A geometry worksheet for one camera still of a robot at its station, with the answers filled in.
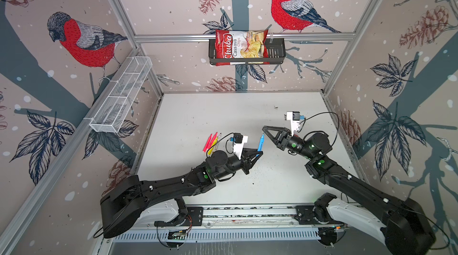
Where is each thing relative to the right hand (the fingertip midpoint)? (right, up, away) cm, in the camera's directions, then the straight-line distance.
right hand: (260, 134), depth 66 cm
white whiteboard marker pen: (-19, -10, +29) cm, 36 cm away
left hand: (+1, -8, 0) cm, 8 cm away
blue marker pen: (+1, -4, +1) cm, 4 cm away
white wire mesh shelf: (-62, +17, +13) cm, 66 cm away
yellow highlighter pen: (-21, -10, +30) cm, 37 cm away
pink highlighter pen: (-25, -10, +31) cm, 41 cm away
